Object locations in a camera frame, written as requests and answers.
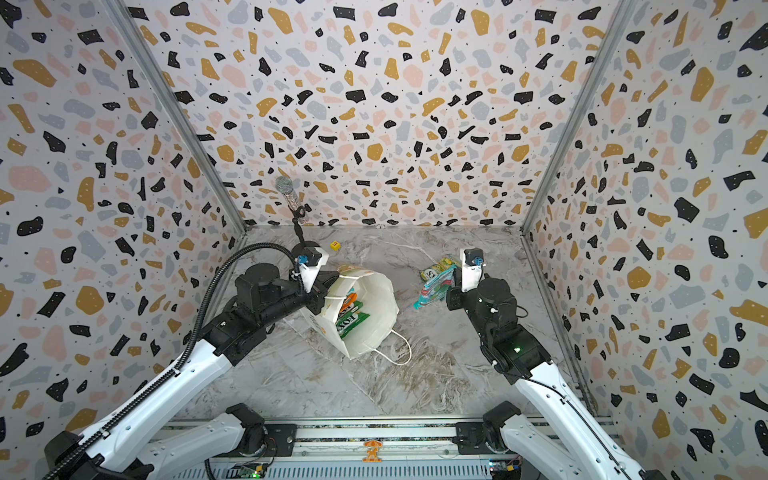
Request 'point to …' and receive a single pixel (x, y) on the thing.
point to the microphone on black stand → (285, 186)
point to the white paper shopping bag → (378, 300)
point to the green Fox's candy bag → (350, 319)
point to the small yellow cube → (335, 245)
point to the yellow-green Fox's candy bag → (437, 269)
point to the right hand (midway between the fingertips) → (452, 264)
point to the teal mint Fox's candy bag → (436, 288)
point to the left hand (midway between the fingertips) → (334, 268)
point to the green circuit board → (253, 471)
